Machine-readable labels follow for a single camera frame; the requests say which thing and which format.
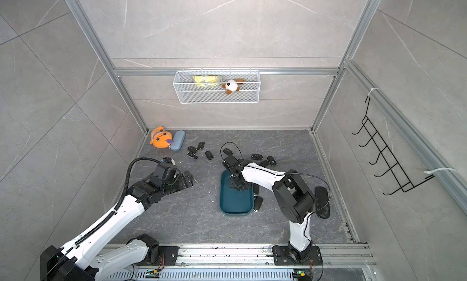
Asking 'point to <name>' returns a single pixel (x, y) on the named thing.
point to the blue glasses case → (177, 140)
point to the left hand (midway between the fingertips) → (186, 177)
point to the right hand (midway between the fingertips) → (238, 184)
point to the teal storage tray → (234, 202)
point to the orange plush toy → (160, 138)
